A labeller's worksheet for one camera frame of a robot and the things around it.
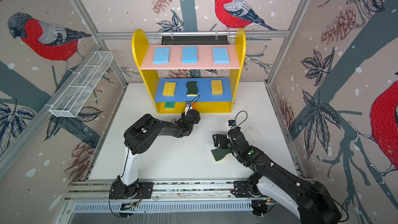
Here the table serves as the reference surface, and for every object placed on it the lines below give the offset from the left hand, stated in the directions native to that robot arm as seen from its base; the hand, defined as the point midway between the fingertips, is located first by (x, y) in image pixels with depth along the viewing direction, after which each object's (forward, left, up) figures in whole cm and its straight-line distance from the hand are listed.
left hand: (193, 112), depth 100 cm
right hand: (-21, -15, +5) cm, 26 cm away
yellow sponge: (+9, +15, +13) cm, 22 cm away
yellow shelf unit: (+6, -14, +11) cm, 19 cm away
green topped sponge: (+6, +16, 0) cm, 18 cm away
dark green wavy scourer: (+9, 0, +13) cm, 16 cm away
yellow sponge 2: (+11, -15, +13) cm, 23 cm away
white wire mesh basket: (-1, +57, +27) cm, 63 cm away
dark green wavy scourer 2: (-27, -15, -1) cm, 31 cm away
